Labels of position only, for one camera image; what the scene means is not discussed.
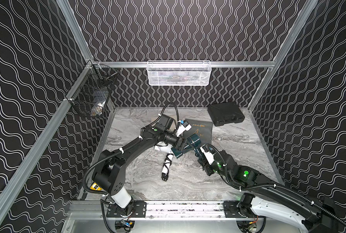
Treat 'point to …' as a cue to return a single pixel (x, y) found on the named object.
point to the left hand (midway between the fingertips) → (190, 144)
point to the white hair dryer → (162, 146)
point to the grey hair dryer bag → (203, 128)
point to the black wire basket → (90, 93)
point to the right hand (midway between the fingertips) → (202, 157)
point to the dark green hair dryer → (192, 142)
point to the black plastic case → (225, 113)
